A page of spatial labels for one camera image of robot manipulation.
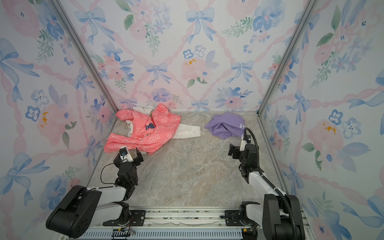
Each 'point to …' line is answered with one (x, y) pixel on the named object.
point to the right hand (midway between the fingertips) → (238, 144)
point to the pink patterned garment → (147, 131)
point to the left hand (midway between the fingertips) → (128, 150)
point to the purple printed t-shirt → (226, 126)
